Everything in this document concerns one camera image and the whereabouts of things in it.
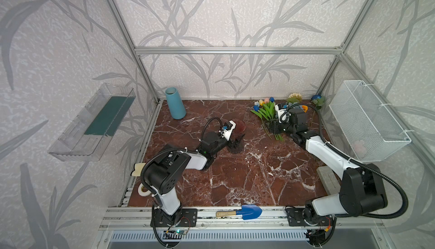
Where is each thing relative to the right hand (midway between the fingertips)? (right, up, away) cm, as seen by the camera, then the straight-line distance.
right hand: (269, 120), depth 88 cm
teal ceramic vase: (-54, +7, +16) cm, 57 cm away
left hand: (-16, -5, -3) cm, 17 cm away
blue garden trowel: (-13, -42, -12) cm, 45 cm away
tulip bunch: (+3, +7, +23) cm, 25 cm away
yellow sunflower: (+24, +14, +26) cm, 38 cm away
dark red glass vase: (-17, -7, -7) cm, 19 cm away
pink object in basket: (+36, -12, -15) cm, 41 cm away
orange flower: (+29, +7, +21) cm, 36 cm away
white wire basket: (+32, -3, -25) cm, 41 cm away
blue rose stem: (+41, +12, +27) cm, 51 cm away
